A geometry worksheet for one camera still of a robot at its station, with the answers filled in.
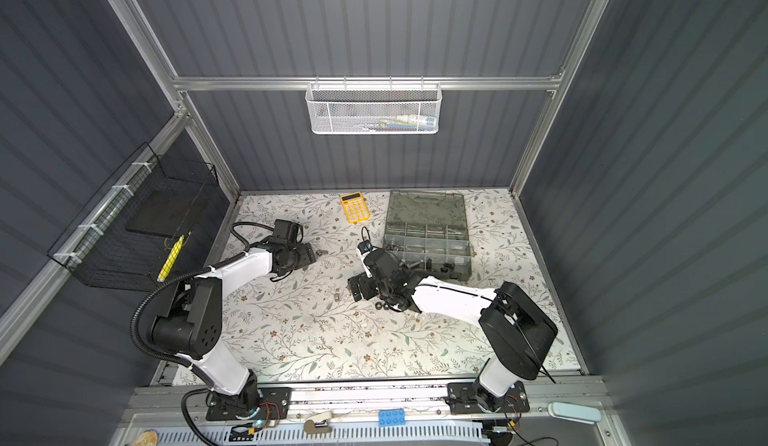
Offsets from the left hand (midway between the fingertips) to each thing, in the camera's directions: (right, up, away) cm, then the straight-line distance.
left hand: (302, 258), depth 96 cm
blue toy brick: (+29, -35, -25) cm, 52 cm away
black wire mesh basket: (-36, +8, -25) cm, 45 cm away
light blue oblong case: (+72, -33, -27) cm, 83 cm away
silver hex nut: (+12, -12, -5) cm, 17 cm away
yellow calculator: (+15, +17, +18) cm, 29 cm away
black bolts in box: (+47, -3, +3) cm, 48 cm away
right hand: (+21, -4, -10) cm, 24 cm away
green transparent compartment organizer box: (+43, +8, +11) cm, 45 cm away
